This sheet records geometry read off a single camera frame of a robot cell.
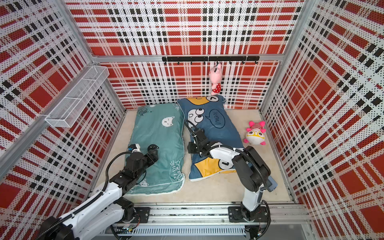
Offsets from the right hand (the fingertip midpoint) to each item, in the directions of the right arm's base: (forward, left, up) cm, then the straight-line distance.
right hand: (193, 146), depth 92 cm
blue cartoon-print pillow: (+20, -12, +8) cm, 25 cm away
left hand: (-6, +21, +4) cm, 23 cm away
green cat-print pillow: (+17, +22, +2) cm, 28 cm away
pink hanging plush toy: (+34, -15, +29) cm, 47 cm away
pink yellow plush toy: (+7, -41, +1) cm, 41 cm away
